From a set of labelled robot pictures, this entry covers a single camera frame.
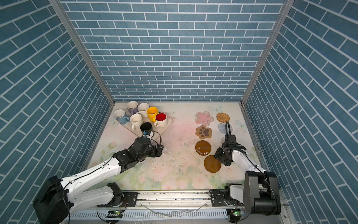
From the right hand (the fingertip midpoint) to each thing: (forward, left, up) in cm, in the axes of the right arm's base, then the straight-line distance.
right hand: (218, 157), depth 89 cm
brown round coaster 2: (-5, +4, -1) cm, 6 cm away
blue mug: (+24, +73, +7) cm, 77 cm away
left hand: (-1, +36, +10) cm, 37 cm away
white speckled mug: (+33, +58, +6) cm, 67 cm away
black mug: (+13, +48, +10) cm, 50 cm away
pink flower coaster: (+32, +9, 0) cm, 33 cm away
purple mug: (+35, +68, +6) cm, 76 cm away
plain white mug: (+19, +58, +9) cm, 61 cm away
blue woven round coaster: (+25, -5, 0) cm, 25 cm away
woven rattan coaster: (+35, -6, -1) cm, 35 cm away
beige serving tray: (+17, +43, +1) cm, 46 cm away
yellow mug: (+30, +49, +7) cm, 58 cm away
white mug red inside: (+23, +41, +6) cm, 48 cm away
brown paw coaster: (+19, +9, 0) cm, 21 cm away
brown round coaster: (+6, +10, 0) cm, 12 cm away
